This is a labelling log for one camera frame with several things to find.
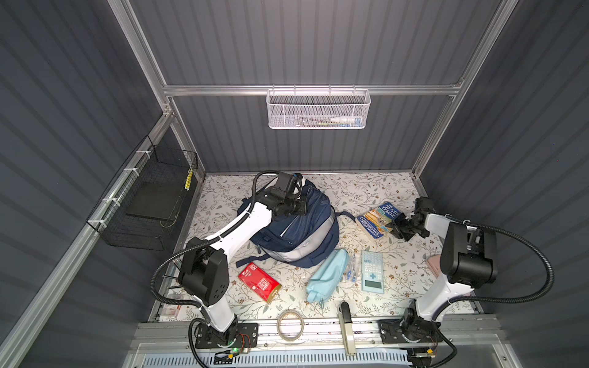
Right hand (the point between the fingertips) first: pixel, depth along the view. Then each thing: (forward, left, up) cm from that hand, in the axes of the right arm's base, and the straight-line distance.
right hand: (392, 226), depth 97 cm
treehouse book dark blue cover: (+3, +6, 0) cm, 7 cm away
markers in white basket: (+29, +25, +33) cm, 50 cm away
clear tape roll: (-37, +38, -2) cm, 54 cm away
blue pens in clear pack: (-20, +19, -2) cm, 27 cm away
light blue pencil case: (-23, +30, +2) cm, 38 cm away
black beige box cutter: (-35, +24, +2) cm, 43 cm away
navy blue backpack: (-13, +36, +11) cm, 40 cm away
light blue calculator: (-20, +12, -1) cm, 24 cm away
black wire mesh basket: (-12, +89, +28) cm, 94 cm away
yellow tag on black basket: (+5, +81, +24) cm, 84 cm away
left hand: (-2, +35, +17) cm, 39 cm away
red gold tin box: (-24, +55, -1) cm, 59 cm away
